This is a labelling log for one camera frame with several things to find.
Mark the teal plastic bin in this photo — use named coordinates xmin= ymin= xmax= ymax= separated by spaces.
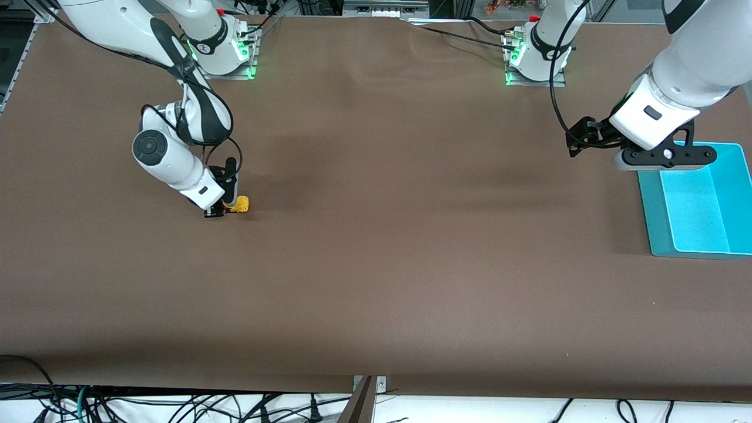
xmin=637 ymin=142 xmax=752 ymax=259

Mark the grey background equipment box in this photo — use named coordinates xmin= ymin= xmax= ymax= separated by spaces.
xmin=343 ymin=0 xmax=431 ymax=18

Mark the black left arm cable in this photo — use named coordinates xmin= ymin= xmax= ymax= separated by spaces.
xmin=549 ymin=0 xmax=591 ymax=145

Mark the short black table cable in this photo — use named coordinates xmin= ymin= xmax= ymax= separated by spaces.
xmin=467 ymin=16 xmax=512 ymax=35

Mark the long black table cable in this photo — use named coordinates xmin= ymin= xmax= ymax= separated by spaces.
xmin=411 ymin=23 xmax=518 ymax=51

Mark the black base cable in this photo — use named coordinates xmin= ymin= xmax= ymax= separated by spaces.
xmin=232 ymin=0 xmax=284 ymax=41

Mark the aluminium table edge rail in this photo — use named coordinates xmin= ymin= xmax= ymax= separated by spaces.
xmin=0 ymin=12 xmax=48 ymax=115

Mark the black looped floor cable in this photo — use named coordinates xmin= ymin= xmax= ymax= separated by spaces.
xmin=0 ymin=354 xmax=59 ymax=423

